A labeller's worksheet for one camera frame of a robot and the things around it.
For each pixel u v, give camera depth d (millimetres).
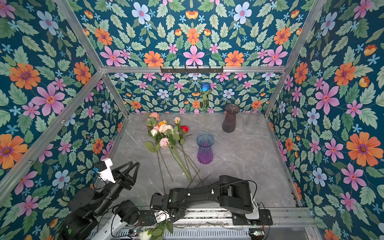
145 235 665
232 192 492
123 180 523
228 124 1023
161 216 633
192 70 930
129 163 619
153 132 1014
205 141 826
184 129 1049
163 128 1009
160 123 1077
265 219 724
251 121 1033
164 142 980
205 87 718
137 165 592
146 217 738
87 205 424
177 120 1110
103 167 514
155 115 1110
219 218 750
